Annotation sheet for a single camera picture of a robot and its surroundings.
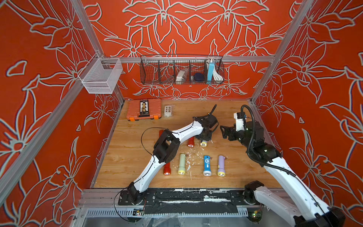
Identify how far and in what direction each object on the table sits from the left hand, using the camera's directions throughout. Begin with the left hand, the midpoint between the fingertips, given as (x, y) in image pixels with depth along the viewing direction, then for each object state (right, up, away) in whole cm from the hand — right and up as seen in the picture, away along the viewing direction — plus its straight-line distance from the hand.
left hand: (207, 137), depth 95 cm
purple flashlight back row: (-3, -3, -5) cm, 7 cm away
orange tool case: (-56, +19, +15) cm, 61 cm away
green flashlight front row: (-17, -14, -13) cm, 26 cm away
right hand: (+6, +10, -20) cm, 23 cm away
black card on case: (-46, +20, +11) cm, 52 cm away
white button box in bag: (-28, +18, +12) cm, 35 cm away
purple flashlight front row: (+5, -17, -16) cm, 24 cm away
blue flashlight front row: (-3, -15, -14) cm, 21 cm away
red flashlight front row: (-27, -16, -15) cm, 34 cm away
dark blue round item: (-6, +42, 0) cm, 42 cm away
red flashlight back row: (-11, -2, -3) cm, 12 cm away
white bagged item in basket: (-18, +42, -3) cm, 46 cm away
